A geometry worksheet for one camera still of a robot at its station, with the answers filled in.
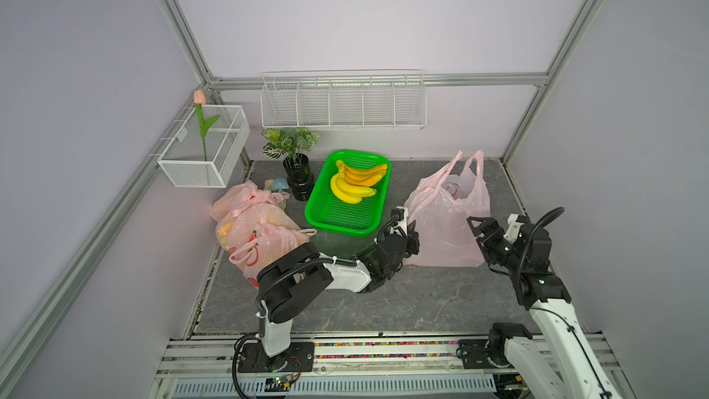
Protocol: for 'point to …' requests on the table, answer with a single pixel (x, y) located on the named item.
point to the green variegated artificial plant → (288, 141)
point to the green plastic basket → (328, 211)
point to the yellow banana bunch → (349, 192)
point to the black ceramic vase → (300, 179)
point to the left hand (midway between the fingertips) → (418, 223)
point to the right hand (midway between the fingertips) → (471, 225)
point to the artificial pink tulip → (204, 124)
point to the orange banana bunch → (368, 177)
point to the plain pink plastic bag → (450, 209)
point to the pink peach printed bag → (257, 234)
